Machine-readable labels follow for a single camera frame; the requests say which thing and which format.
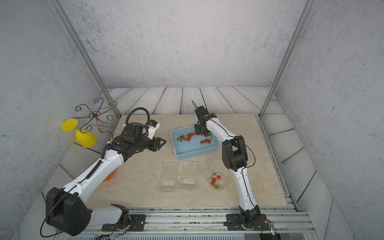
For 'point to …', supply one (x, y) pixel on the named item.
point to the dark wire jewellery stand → (87, 127)
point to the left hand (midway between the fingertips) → (165, 140)
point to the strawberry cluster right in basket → (207, 140)
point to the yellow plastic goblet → (84, 137)
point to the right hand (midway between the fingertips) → (200, 129)
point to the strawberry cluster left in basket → (188, 137)
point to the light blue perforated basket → (188, 144)
